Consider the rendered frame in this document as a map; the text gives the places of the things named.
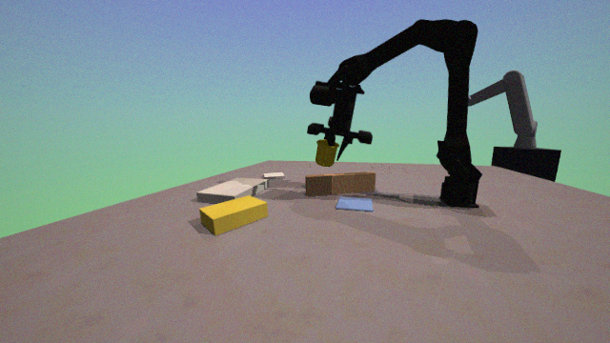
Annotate yellow rectangular block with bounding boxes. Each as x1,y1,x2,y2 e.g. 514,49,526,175
199,196,268,235

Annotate brown rectangular block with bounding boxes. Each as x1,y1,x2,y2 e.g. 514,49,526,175
305,171,376,196

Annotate beige square tile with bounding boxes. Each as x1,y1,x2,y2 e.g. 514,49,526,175
264,172,285,179

